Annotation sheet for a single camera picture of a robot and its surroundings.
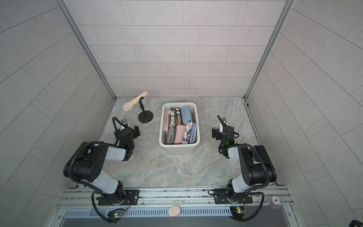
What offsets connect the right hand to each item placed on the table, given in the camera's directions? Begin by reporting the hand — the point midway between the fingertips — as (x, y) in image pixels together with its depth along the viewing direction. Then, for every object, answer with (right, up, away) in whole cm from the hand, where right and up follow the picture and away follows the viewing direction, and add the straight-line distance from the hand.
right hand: (221, 125), depth 95 cm
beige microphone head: (-56, +13, -16) cm, 60 cm away
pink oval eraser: (-29, -37, -29) cm, 55 cm away
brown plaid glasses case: (-29, +7, -8) cm, 31 cm away
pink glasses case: (-27, -3, -15) cm, 31 cm away
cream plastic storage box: (-25, -12, -15) cm, 32 cm away
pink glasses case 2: (-36, +3, -9) cm, 37 cm away
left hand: (-61, +1, -1) cm, 61 cm away
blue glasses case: (-24, +7, -8) cm, 26 cm away
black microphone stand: (-54, +6, +8) cm, 55 cm away
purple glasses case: (-20, -6, -16) cm, 26 cm away
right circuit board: (+2, -39, -27) cm, 47 cm away
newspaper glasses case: (-33, +6, -10) cm, 35 cm away
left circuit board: (-55, -37, -31) cm, 73 cm away
